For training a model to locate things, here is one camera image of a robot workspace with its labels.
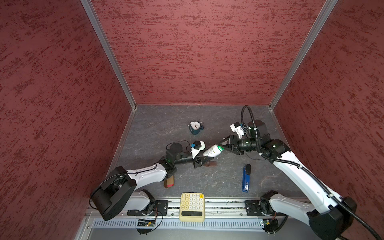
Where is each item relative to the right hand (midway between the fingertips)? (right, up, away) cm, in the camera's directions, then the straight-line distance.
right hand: (220, 149), depth 69 cm
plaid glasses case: (-26, -21, +12) cm, 35 cm away
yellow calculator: (-13, -30, +3) cm, 33 cm away
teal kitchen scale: (-12, +9, +34) cm, 37 cm away
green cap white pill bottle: (-3, -1, +1) cm, 3 cm away
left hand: (-4, -4, +6) cm, 8 cm away
